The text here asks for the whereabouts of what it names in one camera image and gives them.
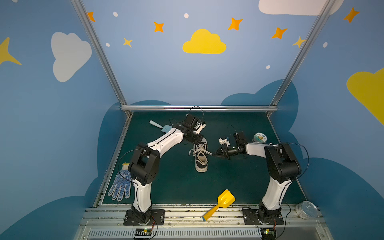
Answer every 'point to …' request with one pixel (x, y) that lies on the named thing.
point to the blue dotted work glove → (122, 184)
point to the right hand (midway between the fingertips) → (214, 153)
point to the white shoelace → (200, 148)
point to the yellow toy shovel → (225, 199)
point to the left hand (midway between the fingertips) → (200, 138)
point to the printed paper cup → (259, 137)
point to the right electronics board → (268, 233)
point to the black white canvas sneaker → (201, 156)
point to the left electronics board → (143, 232)
